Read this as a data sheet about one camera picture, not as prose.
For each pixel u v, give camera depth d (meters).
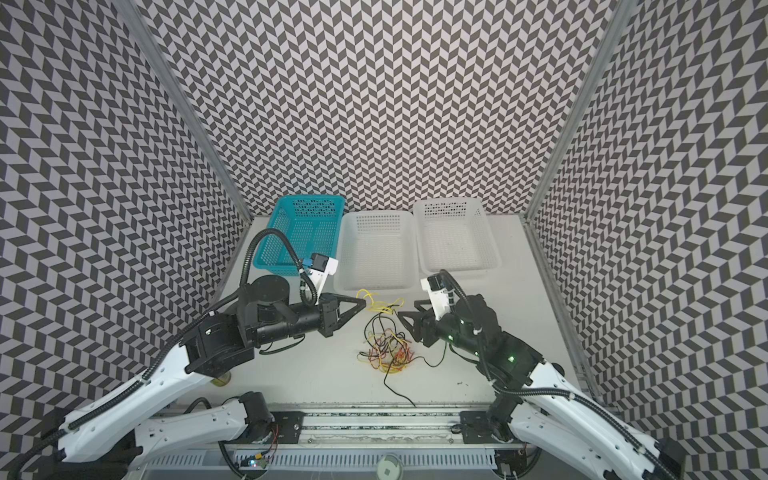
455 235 1.12
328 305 0.50
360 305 0.59
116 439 0.40
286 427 0.73
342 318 0.55
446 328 0.61
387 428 0.74
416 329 0.61
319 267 0.54
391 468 0.59
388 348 0.80
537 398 0.47
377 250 1.08
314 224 1.18
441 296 0.59
